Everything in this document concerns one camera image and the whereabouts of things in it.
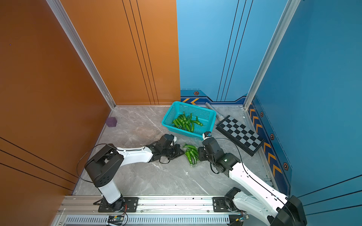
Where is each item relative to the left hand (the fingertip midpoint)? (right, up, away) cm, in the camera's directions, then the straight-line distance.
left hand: (186, 150), depth 88 cm
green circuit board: (-36, -31, -16) cm, 50 cm away
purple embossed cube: (-62, +17, +28) cm, 70 cm away
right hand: (+8, +3, -8) cm, 12 cm away
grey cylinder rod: (+25, +22, +20) cm, 39 cm away
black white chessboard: (+37, +9, +9) cm, 39 cm away
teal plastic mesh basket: (+2, +19, +17) cm, 26 cm away
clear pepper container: (+3, -2, -1) cm, 4 cm away
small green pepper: (+8, +18, +20) cm, 28 cm away
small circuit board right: (+30, -28, -19) cm, 45 cm away
